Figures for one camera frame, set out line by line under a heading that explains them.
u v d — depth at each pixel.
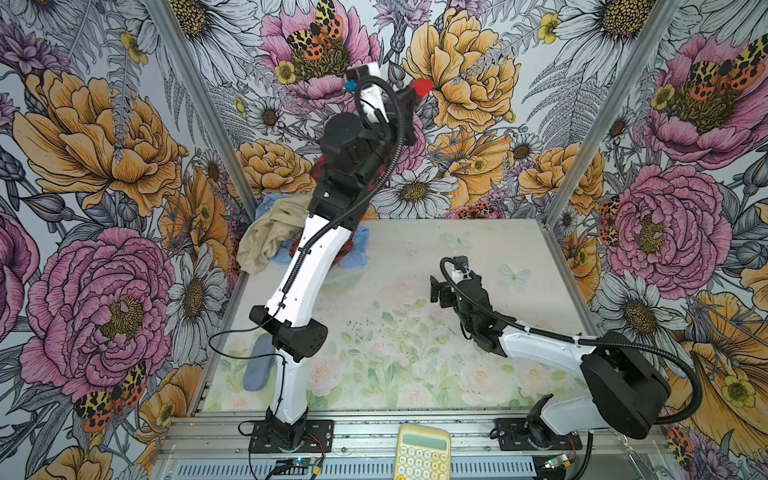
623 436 0.45
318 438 0.73
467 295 0.65
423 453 0.70
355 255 1.10
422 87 0.56
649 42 0.76
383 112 0.43
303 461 0.71
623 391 0.43
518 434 0.75
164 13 0.71
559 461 0.71
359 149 0.44
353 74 0.45
